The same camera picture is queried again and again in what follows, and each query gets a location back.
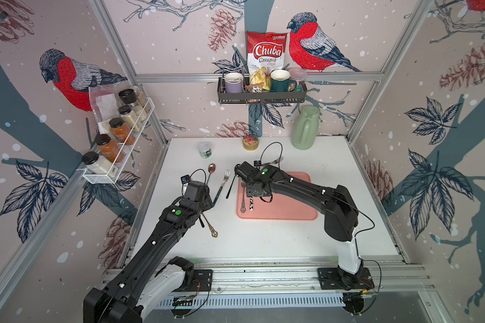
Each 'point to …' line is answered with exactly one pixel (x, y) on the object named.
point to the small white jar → (205, 149)
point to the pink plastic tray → (281, 207)
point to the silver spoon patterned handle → (251, 204)
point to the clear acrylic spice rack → (143, 111)
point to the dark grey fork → (274, 162)
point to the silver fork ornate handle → (243, 208)
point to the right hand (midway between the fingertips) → (254, 190)
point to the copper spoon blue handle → (211, 169)
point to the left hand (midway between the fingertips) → (206, 194)
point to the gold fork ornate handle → (213, 233)
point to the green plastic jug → (304, 128)
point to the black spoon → (229, 190)
